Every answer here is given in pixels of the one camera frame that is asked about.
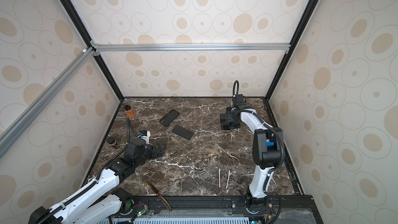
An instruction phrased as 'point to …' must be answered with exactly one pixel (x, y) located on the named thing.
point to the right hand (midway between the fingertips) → (234, 116)
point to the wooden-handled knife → (167, 205)
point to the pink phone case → (224, 123)
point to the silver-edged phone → (184, 132)
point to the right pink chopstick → (228, 179)
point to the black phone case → (167, 120)
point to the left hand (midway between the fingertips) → (164, 144)
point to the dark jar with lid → (111, 140)
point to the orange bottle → (129, 112)
